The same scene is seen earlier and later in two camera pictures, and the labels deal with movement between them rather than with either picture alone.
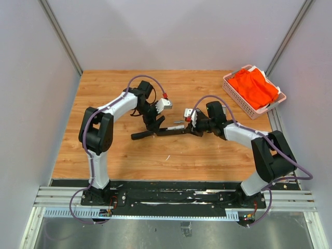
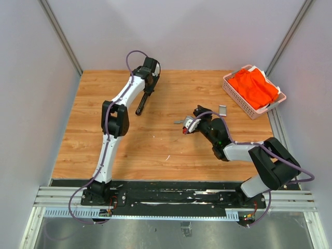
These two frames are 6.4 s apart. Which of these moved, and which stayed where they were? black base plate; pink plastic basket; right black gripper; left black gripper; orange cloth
Moved: left black gripper
Stayed: right black gripper; orange cloth; pink plastic basket; black base plate
